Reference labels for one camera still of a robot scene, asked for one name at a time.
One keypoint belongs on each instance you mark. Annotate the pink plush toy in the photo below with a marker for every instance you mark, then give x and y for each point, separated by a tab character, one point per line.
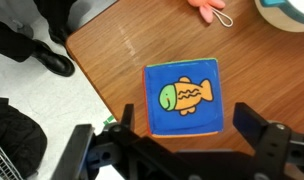
208	6

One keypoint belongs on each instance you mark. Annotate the black leather shoe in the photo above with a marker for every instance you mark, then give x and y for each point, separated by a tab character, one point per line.
53	61
60	35

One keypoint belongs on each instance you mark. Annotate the green floor tape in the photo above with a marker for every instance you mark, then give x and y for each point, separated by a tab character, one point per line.
108	120

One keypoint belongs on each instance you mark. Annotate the black trouser legs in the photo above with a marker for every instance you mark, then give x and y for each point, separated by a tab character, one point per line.
12	40

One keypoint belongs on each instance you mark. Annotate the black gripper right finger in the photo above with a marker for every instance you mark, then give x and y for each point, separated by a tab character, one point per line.
248	123

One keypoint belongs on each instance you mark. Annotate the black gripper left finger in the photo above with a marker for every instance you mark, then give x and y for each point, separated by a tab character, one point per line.
75	153

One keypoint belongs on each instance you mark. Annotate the cream bowl teal rim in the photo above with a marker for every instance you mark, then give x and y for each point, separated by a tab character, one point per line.
285	16

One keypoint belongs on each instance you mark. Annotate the black fabric bag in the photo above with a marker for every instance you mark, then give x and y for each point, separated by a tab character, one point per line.
15	140

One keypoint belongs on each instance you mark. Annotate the colourful patterned cube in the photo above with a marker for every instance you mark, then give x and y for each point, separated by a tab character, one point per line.
185	96

